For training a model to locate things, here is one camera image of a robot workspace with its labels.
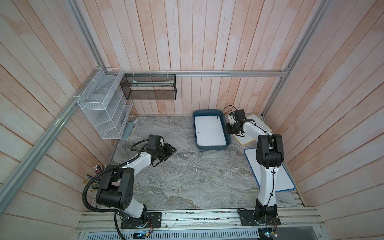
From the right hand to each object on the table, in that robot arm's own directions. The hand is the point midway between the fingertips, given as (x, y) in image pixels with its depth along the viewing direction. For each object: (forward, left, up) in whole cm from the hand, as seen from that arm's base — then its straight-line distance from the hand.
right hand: (224, 128), depth 107 cm
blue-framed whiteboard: (-1, +11, -1) cm, 11 cm away
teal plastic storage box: (+18, +18, -1) cm, 26 cm away
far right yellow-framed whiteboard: (-16, -7, +11) cm, 21 cm away
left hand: (-22, +34, +3) cm, 41 cm away
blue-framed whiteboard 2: (-36, -31, -4) cm, 48 cm away
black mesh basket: (+22, +55, +21) cm, 63 cm away
